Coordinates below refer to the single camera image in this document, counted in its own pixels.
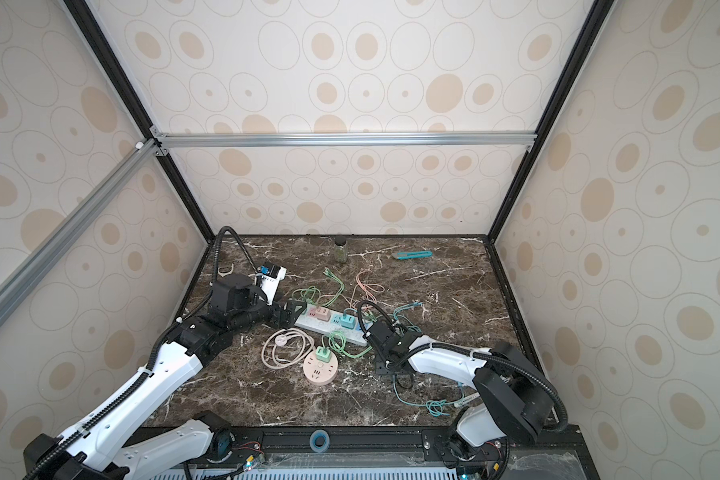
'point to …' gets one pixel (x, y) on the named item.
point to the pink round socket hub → (317, 372)
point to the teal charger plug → (348, 321)
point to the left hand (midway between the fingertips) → (300, 297)
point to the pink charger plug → (322, 314)
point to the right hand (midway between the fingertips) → (387, 363)
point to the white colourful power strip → (326, 321)
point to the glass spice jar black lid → (340, 249)
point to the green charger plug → (323, 354)
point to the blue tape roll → (319, 441)
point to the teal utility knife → (411, 255)
